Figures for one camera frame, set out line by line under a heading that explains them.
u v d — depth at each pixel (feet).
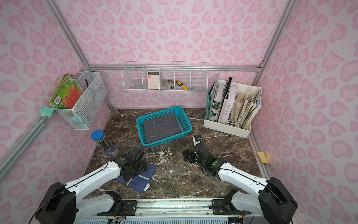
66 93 2.36
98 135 2.62
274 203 1.31
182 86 3.21
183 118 3.39
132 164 2.10
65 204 1.29
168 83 3.20
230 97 2.89
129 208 2.40
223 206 2.38
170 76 3.34
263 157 3.13
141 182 2.65
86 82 2.95
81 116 2.36
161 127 3.23
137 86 3.13
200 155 2.06
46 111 2.07
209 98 2.85
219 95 3.05
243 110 3.07
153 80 3.12
